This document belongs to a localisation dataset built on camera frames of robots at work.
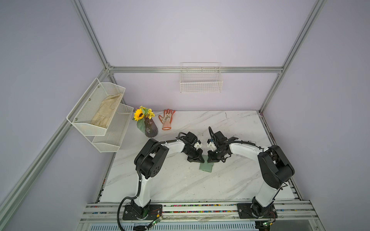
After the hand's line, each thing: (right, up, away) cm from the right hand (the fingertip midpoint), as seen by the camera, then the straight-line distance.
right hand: (205, 162), depth 90 cm
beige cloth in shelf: (-58, +30, -12) cm, 66 cm away
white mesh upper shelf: (-64, +30, -12) cm, 72 cm away
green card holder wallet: (0, -3, 0) cm, 3 cm away
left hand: (-1, 0, 0) cm, 1 cm away
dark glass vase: (-37, +20, +8) cm, 43 cm away
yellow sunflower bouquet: (-40, +31, -5) cm, 50 cm away
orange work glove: (-28, +28, +21) cm, 45 cm away
